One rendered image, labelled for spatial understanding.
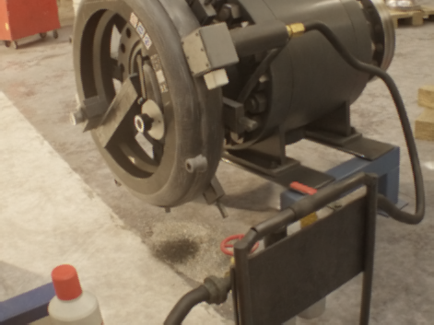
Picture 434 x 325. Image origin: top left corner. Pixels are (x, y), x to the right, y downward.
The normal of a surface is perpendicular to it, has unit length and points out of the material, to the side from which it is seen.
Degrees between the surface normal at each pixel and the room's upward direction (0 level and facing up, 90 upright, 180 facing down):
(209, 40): 68
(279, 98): 102
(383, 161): 90
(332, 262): 90
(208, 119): 93
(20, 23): 90
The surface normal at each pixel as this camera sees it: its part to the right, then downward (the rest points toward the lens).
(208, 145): 0.59, 0.46
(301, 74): 0.60, 0.25
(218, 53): 0.52, -0.14
